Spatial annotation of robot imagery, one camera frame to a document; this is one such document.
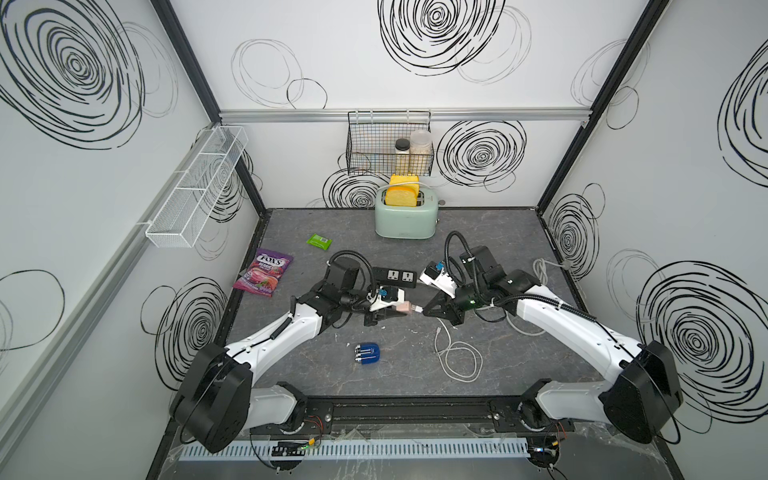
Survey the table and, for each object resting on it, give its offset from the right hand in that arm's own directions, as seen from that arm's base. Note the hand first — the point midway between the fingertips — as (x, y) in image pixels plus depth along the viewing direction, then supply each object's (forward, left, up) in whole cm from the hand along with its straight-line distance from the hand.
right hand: (427, 313), depth 74 cm
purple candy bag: (+19, +52, -14) cm, 57 cm away
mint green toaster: (+40, +4, -10) cm, 41 cm away
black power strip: (+19, +8, -14) cm, 25 cm away
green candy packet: (+34, +37, -15) cm, 52 cm away
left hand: (+2, +6, -1) cm, 7 cm away
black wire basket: (+53, +17, +16) cm, 58 cm away
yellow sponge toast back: (+48, +6, +4) cm, 48 cm away
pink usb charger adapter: (0, +6, +3) cm, 6 cm away
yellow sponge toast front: (+39, +7, +4) cm, 40 cm away
